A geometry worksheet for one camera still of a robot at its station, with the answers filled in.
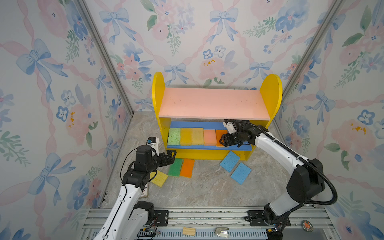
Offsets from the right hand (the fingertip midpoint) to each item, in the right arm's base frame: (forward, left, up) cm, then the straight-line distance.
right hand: (224, 139), depth 86 cm
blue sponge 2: (-14, -11, -14) cm, 23 cm away
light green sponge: (+1, +28, +1) cm, 28 cm away
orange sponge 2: (-11, +21, -14) cm, 28 cm away
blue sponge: (-7, -5, -14) cm, 16 cm away
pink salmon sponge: (0, +8, +1) cm, 8 cm away
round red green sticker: (-40, -38, -15) cm, 57 cm away
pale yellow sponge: (+1, +15, 0) cm, 15 cm away
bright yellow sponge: (+1, +22, +1) cm, 22 cm away
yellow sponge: (-19, +37, -14) cm, 43 cm away
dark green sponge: (-13, +29, -14) cm, 35 cm away
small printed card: (-27, +43, -13) cm, 52 cm away
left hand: (-10, +30, +3) cm, 32 cm away
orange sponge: (+3, +3, +1) cm, 4 cm away
